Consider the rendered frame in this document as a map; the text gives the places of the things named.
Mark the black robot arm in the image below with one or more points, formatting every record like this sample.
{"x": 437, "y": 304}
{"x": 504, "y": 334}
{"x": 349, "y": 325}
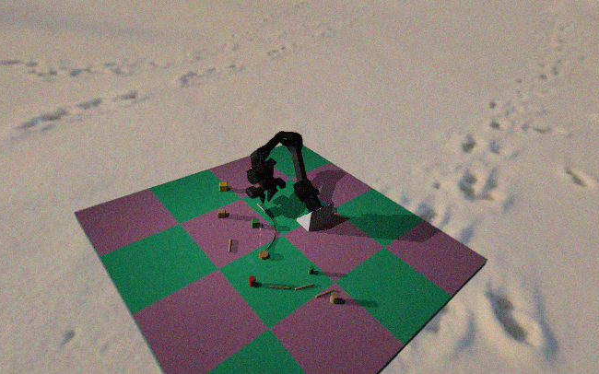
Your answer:
{"x": 265, "y": 169}

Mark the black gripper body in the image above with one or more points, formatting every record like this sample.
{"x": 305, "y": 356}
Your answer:
{"x": 265, "y": 184}

